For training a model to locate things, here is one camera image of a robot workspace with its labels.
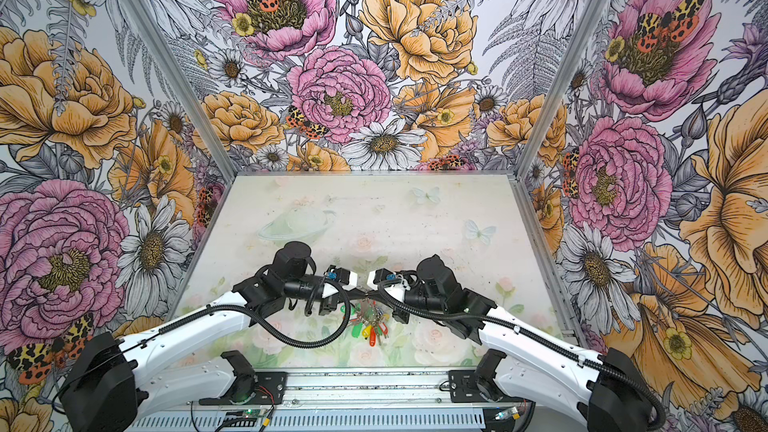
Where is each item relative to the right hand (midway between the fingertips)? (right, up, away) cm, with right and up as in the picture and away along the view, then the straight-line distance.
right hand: (374, 301), depth 72 cm
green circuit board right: (+32, -26, -1) cm, 41 cm away
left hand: (-3, 0, +2) cm, 3 cm away
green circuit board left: (-30, -26, -1) cm, 40 cm away
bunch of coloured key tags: (-1, -11, +9) cm, 15 cm away
